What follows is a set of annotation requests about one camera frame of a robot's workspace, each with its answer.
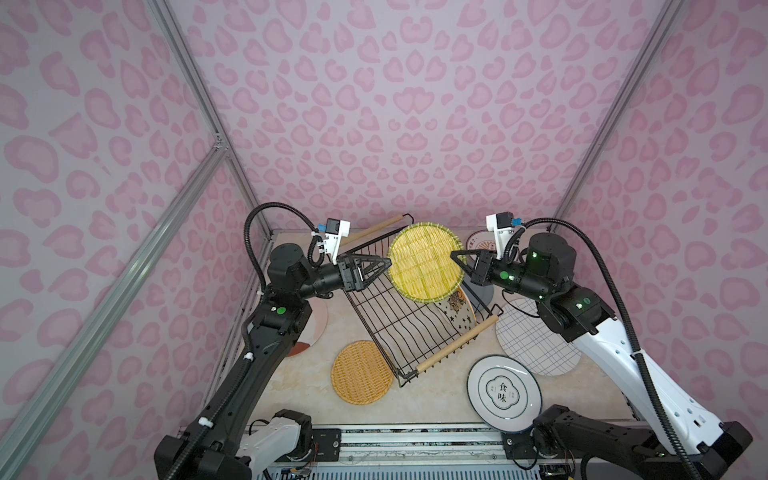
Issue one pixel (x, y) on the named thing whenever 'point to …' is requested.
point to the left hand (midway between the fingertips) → (385, 260)
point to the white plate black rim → (503, 393)
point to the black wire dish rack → (413, 334)
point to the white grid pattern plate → (527, 338)
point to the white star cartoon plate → (455, 313)
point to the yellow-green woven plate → (420, 266)
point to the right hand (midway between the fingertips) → (453, 255)
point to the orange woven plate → (362, 373)
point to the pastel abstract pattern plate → (314, 328)
